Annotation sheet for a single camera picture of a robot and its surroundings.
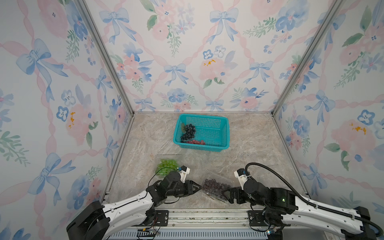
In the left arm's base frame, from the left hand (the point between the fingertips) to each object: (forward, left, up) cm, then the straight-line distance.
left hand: (201, 188), depth 76 cm
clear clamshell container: (-4, -9, 0) cm, 10 cm away
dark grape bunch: (+40, +7, -4) cm, 41 cm away
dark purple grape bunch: (+2, -6, -2) cm, 6 cm away
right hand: (-1, -11, +4) cm, 11 cm away
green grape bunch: (+13, +20, -1) cm, 24 cm away
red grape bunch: (+32, +4, -5) cm, 33 cm away
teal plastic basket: (+44, -10, -8) cm, 46 cm away
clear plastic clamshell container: (+21, +14, -6) cm, 26 cm away
